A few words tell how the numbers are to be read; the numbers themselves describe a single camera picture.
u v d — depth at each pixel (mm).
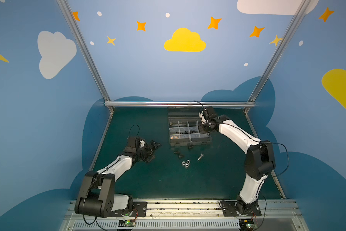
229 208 751
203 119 786
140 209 747
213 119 685
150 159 856
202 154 933
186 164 905
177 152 955
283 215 742
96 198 416
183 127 1052
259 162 488
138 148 751
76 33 769
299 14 721
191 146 984
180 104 1338
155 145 801
